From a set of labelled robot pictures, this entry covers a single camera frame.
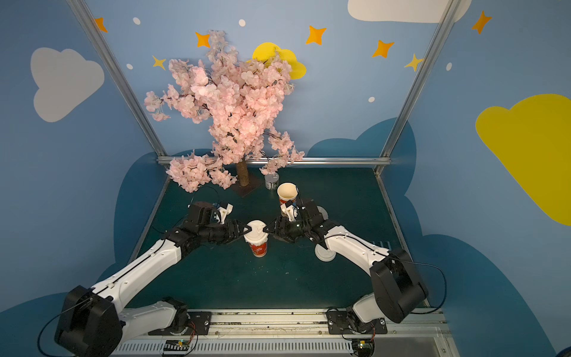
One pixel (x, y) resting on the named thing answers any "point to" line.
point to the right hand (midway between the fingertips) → (272, 230)
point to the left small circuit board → (176, 345)
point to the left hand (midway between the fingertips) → (249, 228)
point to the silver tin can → (271, 181)
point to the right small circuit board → (363, 346)
